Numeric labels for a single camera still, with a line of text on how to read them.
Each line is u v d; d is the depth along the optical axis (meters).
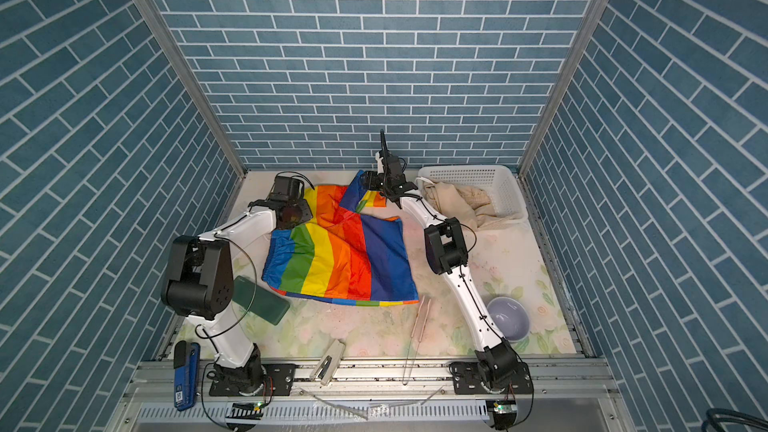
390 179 0.91
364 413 0.70
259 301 0.85
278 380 0.74
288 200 0.75
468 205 0.96
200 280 0.49
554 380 0.76
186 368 0.72
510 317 0.82
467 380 0.74
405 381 0.75
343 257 0.91
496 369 0.64
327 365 0.75
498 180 1.12
